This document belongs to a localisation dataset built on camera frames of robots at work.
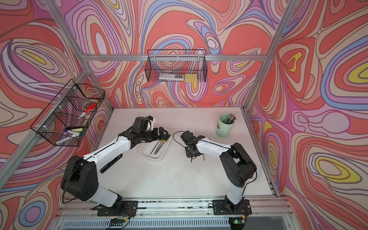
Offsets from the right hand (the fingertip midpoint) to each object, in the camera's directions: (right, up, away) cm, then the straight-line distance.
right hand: (194, 156), depth 92 cm
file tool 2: (-23, +9, +7) cm, 25 cm away
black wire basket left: (-69, +22, -19) cm, 75 cm away
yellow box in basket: (-2, +51, -1) cm, 51 cm away
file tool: (+6, 0, 0) cm, 6 cm away
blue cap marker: (-62, +17, -21) cm, 68 cm away
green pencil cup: (+21, +17, +6) cm, 27 cm away
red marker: (-56, +30, -16) cm, 66 cm away
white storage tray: (-26, +3, +4) cm, 27 cm away
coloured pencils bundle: (+23, +24, -2) cm, 33 cm away
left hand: (-19, +15, -6) cm, 24 cm away
